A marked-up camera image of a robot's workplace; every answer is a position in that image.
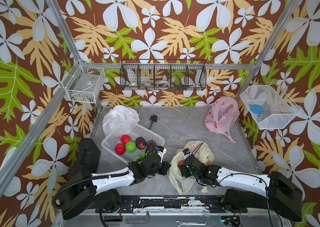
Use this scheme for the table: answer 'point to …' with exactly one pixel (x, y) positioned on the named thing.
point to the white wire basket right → (270, 106)
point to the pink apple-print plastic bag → (222, 116)
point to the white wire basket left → (84, 83)
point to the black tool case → (85, 161)
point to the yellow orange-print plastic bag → (183, 185)
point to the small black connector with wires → (153, 118)
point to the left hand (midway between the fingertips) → (172, 164)
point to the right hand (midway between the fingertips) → (181, 165)
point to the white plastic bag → (115, 117)
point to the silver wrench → (207, 223)
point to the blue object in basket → (257, 109)
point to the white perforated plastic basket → (134, 130)
